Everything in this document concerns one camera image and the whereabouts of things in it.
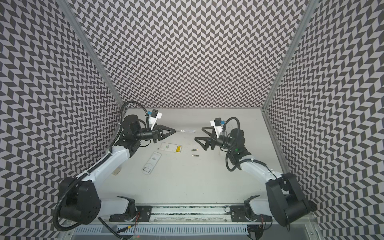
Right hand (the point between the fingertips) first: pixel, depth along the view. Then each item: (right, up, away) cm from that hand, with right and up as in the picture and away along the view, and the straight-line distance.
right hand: (198, 138), depth 74 cm
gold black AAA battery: (-3, -10, +21) cm, 23 cm away
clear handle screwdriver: (-7, +4, -4) cm, 9 cm away
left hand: (-11, +3, -4) cm, 12 cm away
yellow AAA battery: (-13, -9, +20) cm, 25 cm away
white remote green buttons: (-19, -8, +21) cm, 29 cm away
